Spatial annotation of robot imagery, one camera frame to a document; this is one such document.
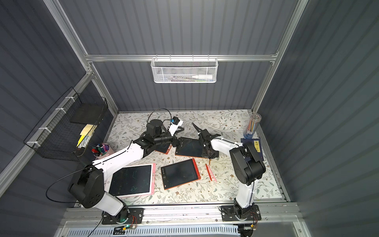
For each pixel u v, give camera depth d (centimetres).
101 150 85
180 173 114
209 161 93
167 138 70
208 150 79
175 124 69
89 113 81
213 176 87
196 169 89
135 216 73
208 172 89
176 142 71
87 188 44
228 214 74
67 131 73
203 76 91
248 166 49
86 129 75
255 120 91
